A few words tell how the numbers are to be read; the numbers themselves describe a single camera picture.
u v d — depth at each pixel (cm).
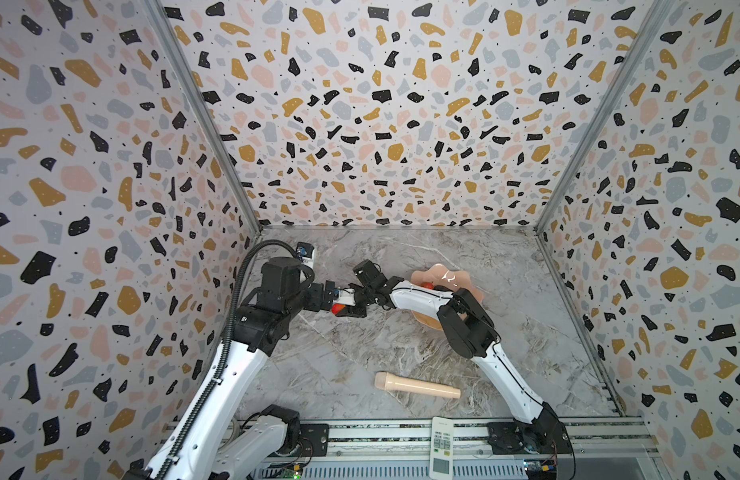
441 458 70
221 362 42
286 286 53
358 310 90
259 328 46
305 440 73
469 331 62
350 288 92
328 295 66
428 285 100
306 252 62
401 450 73
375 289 83
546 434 64
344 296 86
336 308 94
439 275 103
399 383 80
